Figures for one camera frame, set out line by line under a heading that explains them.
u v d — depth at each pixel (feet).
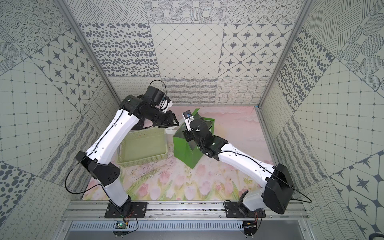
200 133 1.81
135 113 1.59
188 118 2.06
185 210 2.49
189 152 2.68
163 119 2.08
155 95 1.86
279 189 1.31
